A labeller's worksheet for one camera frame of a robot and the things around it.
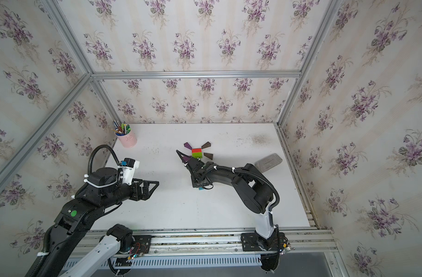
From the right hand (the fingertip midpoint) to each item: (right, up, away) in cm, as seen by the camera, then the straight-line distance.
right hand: (200, 183), depth 93 cm
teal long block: (0, -1, -4) cm, 5 cm away
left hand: (-18, +7, -25) cm, 32 cm away
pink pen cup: (-44, +23, +9) cm, 50 cm away
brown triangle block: (+5, +14, +9) cm, 17 cm away
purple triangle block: (-9, +20, +14) cm, 26 cm away
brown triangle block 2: (+3, +21, +15) cm, 25 cm away
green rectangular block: (-3, +15, +8) cm, 17 cm away
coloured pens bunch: (-49, +30, +11) cm, 59 cm away
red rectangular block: (-3, +17, +11) cm, 21 cm away
